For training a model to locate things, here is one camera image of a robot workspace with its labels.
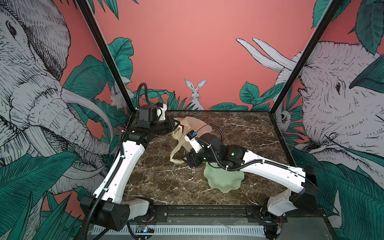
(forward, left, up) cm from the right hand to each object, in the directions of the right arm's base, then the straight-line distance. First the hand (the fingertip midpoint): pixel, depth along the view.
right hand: (184, 152), depth 68 cm
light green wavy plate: (-4, -21, -24) cm, 32 cm away
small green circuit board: (-28, +19, -25) cm, 42 cm away
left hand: (+13, +2, +8) cm, 15 cm away
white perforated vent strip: (-28, -2, -26) cm, 38 cm away
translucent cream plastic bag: (+22, 0, -5) cm, 22 cm away
